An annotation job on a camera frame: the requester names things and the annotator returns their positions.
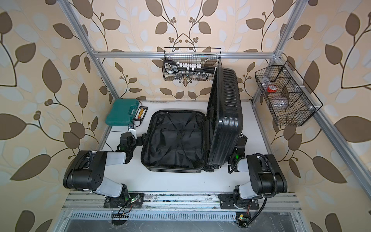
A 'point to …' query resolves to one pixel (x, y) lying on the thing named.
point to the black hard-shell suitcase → (187, 141)
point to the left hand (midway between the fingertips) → (135, 133)
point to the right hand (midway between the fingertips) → (234, 132)
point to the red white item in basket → (272, 89)
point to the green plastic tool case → (123, 112)
